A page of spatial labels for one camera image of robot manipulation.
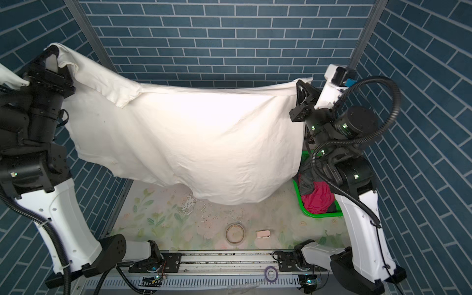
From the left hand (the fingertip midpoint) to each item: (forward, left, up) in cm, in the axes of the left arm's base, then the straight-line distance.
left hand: (67, 48), depth 38 cm
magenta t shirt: (-6, -73, -61) cm, 95 cm away
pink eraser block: (-18, -46, -69) cm, 85 cm away
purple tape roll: (-35, -47, -70) cm, 91 cm away
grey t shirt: (+3, -67, -56) cm, 87 cm away
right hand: (+2, -50, -7) cm, 50 cm away
